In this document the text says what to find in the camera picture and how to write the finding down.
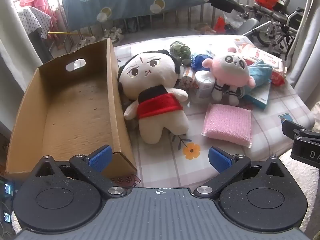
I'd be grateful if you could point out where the yellow stick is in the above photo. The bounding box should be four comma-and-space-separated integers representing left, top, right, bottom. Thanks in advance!
47, 31, 85, 36

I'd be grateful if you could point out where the small red bag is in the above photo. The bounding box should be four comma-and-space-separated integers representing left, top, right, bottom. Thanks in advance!
214, 16, 228, 33

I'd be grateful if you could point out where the teal towel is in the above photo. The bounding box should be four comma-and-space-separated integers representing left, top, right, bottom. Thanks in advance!
246, 59, 273, 89

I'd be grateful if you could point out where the pink sponge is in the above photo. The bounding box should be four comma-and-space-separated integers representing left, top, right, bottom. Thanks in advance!
202, 103, 252, 147

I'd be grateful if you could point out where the metal railing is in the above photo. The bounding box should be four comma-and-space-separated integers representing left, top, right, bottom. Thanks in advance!
47, 0, 258, 53

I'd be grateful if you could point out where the black electronic device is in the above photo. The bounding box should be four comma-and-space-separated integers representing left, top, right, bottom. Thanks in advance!
0, 175, 15, 230

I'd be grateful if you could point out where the grey padded seat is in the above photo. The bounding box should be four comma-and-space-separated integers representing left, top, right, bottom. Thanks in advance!
235, 19, 258, 35

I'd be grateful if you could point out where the white fluffy blanket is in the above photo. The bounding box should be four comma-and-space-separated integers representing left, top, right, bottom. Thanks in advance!
279, 152, 320, 240

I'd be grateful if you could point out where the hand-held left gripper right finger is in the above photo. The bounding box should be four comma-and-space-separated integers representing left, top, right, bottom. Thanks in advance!
194, 146, 293, 198

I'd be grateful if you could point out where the patterned slipper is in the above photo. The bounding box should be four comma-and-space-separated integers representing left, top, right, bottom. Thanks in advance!
102, 27, 124, 43
71, 36, 97, 53

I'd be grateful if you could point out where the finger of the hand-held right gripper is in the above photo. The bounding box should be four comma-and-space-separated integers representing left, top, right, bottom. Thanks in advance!
278, 113, 320, 143

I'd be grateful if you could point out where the wheelchair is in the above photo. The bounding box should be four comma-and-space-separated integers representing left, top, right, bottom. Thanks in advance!
241, 0, 310, 55

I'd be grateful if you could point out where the pink plush doll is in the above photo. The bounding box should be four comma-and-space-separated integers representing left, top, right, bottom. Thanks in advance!
202, 47, 256, 105

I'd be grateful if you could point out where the blue dotted blanket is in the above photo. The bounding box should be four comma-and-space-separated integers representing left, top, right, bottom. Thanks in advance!
58, 0, 227, 32

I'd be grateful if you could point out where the light blue paper box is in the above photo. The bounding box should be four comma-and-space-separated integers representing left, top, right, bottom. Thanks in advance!
241, 82, 271, 112

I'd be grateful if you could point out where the white plush doll red skirt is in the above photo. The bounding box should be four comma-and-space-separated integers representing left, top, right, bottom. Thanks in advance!
117, 49, 190, 144

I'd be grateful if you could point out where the large cardboard box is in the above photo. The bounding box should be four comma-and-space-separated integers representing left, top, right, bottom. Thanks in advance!
5, 38, 137, 179

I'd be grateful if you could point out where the brown slipper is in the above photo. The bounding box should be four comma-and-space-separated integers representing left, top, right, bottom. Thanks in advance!
195, 22, 217, 34

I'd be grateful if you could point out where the white curtain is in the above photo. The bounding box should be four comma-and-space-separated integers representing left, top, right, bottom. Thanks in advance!
287, 0, 320, 110
0, 0, 44, 80

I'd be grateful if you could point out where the green cloth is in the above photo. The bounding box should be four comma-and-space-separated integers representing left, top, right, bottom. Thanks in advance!
169, 41, 192, 67

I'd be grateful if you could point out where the blue mesh cloth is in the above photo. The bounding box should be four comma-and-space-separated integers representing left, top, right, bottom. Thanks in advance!
191, 54, 213, 70

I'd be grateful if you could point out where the white yogurt cup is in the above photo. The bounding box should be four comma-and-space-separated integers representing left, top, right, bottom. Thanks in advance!
192, 70, 216, 104

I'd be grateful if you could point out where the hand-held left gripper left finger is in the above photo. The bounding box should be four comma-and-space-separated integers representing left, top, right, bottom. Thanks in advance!
27, 144, 127, 197

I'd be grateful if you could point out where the clear plastic bag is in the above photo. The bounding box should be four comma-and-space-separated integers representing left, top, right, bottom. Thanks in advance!
224, 10, 248, 28

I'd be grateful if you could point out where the polka dot cloth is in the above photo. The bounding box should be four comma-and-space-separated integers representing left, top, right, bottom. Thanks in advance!
19, 6, 52, 39

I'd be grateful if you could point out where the wet wipes pack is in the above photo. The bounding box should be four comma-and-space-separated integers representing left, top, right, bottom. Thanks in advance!
235, 36, 287, 87

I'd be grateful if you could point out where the black padded seat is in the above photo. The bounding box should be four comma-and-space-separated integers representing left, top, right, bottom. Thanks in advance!
209, 0, 245, 14

